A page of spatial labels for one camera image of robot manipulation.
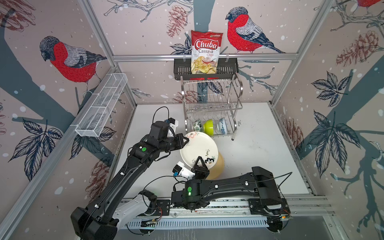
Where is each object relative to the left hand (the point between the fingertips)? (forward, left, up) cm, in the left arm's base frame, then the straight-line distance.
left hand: (189, 141), depth 69 cm
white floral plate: (+1, -6, -5) cm, 8 cm away
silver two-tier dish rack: (+37, -14, -13) cm, 41 cm away
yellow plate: (-7, -14, -22) cm, 27 cm away
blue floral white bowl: (+17, -19, -13) cm, 29 cm away
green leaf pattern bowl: (+18, -4, -12) cm, 22 cm away
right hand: (-8, -4, -8) cm, 12 cm away
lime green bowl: (+18, -11, -13) cm, 25 cm away
